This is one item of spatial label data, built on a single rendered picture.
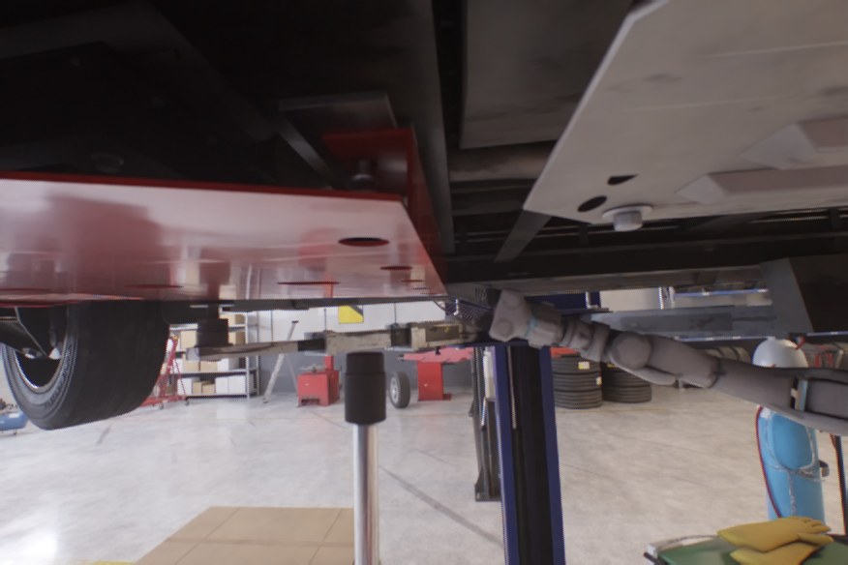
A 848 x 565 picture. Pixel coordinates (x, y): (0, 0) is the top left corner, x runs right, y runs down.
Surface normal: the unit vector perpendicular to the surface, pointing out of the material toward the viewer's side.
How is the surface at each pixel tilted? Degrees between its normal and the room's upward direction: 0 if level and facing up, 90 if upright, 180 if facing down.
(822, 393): 71
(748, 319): 90
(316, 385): 90
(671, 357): 90
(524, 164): 129
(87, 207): 178
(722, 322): 90
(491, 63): 170
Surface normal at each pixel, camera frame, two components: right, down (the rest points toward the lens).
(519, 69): 0.03, 0.97
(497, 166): -0.09, 0.58
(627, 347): -0.18, -0.12
